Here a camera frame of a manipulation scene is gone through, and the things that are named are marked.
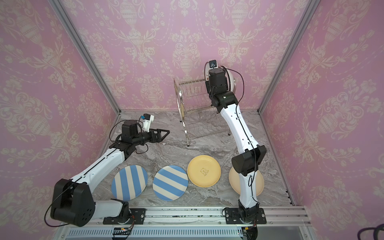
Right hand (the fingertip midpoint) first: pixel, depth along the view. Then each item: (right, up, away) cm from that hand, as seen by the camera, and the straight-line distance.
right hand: (219, 77), depth 77 cm
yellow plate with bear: (-8, -53, +13) cm, 55 cm away
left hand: (-29, -29, +4) cm, 41 cm away
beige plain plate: (+9, -56, +8) cm, 57 cm away
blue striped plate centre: (-27, -58, +9) cm, 65 cm away
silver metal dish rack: (-10, -19, +41) cm, 46 cm away
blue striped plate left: (-51, -58, +9) cm, 77 cm away
